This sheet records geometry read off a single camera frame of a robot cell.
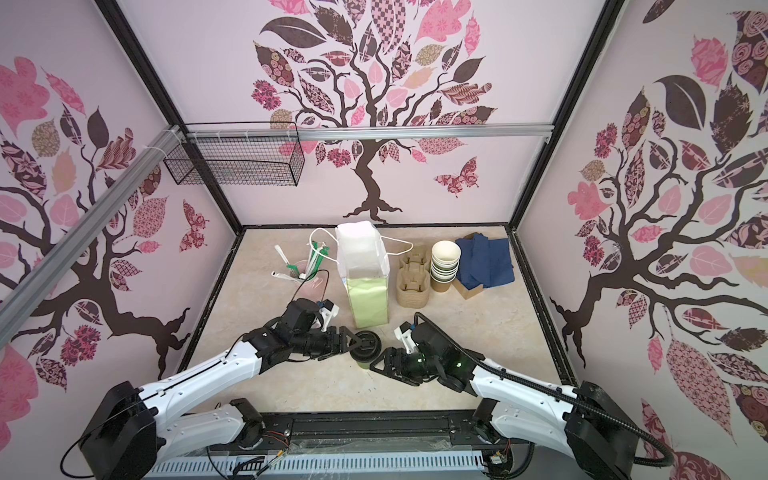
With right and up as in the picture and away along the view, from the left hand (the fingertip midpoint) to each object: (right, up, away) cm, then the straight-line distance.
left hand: (353, 351), depth 78 cm
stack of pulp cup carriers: (+17, +18, +15) cm, 29 cm away
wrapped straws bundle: (-13, +26, +12) cm, 32 cm away
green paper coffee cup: (+3, -5, +4) cm, 7 cm away
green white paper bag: (+1, +19, +27) cm, 33 cm away
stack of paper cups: (+26, +23, +9) cm, 36 cm away
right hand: (+7, -4, -3) cm, 9 cm away
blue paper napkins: (+43, +23, +26) cm, 55 cm away
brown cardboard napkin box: (+33, +15, +20) cm, 42 cm away
